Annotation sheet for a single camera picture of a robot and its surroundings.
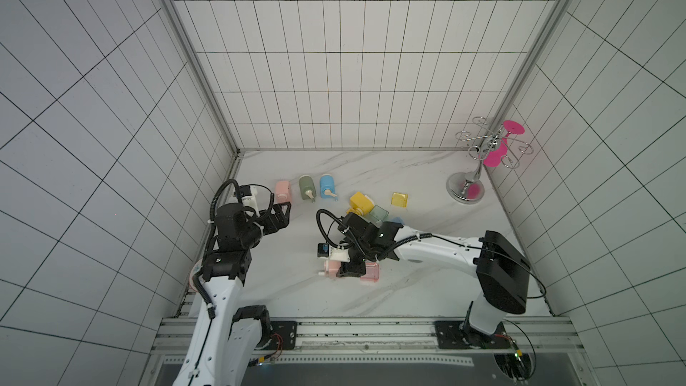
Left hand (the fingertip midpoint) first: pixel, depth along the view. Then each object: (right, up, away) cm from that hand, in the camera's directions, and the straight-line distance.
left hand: (278, 212), depth 78 cm
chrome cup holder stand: (+68, +20, +8) cm, 71 cm away
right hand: (+18, -14, +4) cm, 23 cm away
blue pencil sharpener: (+38, -5, +12) cm, 40 cm away
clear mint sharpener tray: (+33, -4, +20) cm, 39 cm away
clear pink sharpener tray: (+29, -21, +7) cm, 36 cm away
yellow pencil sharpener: (+26, 0, +20) cm, 32 cm away
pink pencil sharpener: (-3, +4, +21) cm, 21 cm away
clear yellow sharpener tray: (+41, +1, +25) cm, 49 cm away
